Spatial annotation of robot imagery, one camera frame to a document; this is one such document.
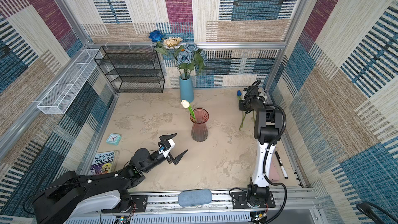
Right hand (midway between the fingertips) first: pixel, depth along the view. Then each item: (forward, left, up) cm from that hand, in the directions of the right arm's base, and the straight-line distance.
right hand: (243, 106), depth 108 cm
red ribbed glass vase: (-17, +30, 0) cm, 35 cm away
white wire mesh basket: (-19, +93, +33) cm, 100 cm away
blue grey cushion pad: (-53, +35, +2) cm, 64 cm away
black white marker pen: (-40, -13, -1) cm, 42 cm away
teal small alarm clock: (-22, +81, 0) cm, 84 cm away
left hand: (-31, +39, +16) cm, 53 cm away
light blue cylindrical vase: (+6, +38, +12) cm, 40 cm away
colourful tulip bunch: (+12, 0, 0) cm, 12 cm away
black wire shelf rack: (+23, +76, +16) cm, 81 cm away
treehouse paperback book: (-36, +83, 0) cm, 90 cm away
